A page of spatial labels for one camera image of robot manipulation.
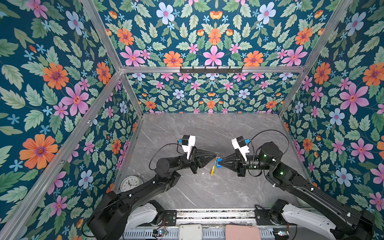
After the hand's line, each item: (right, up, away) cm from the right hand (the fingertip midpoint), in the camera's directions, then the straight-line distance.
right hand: (220, 162), depth 58 cm
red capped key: (-4, -3, -1) cm, 5 cm away
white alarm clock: (-48, -17, +24) cm, 56 cm away
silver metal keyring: (-1, +3, -2) cm, 4 cm away
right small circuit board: (+31, -37, +12) cm, 49 cm away
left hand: (-2, +3, -5) cm, 6 cm away
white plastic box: (-13, -36, +11) cm, 39 cm away
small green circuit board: (-28, -36, +12) cm, 47 cm away
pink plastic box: (+9, -36, +11) cm, 38 cm away
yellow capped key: (-3, -3, -1) cm, 4 cm away
